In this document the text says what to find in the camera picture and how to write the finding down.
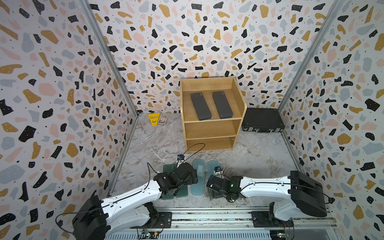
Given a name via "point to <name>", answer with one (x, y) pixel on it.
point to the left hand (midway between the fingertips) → (191, 174)
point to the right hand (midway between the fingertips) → (214, 191)
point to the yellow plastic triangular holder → (154, 118)
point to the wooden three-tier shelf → (215, 134)
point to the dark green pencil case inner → (184, 192)
